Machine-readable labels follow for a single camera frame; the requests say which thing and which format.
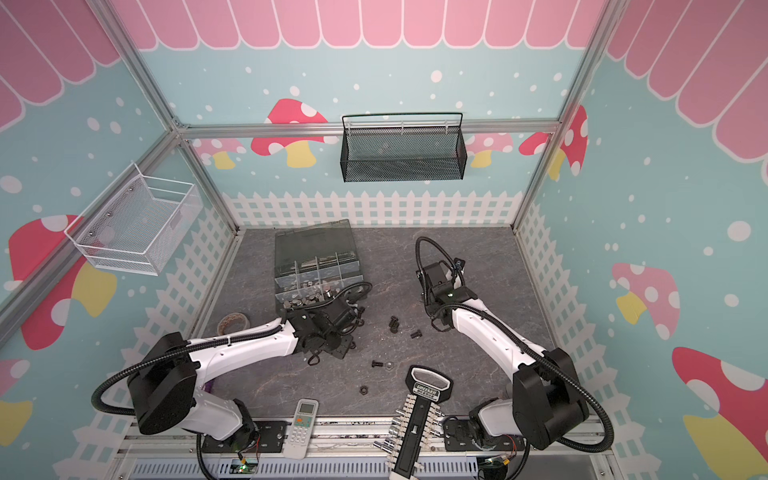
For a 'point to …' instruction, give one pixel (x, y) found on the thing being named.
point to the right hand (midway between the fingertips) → (442, 293)
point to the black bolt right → (416, 334)
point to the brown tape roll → (232, 323)
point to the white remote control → (302, 428)
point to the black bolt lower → (376, 363)
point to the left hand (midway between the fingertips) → (341, 347)
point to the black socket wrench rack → (416, 424)
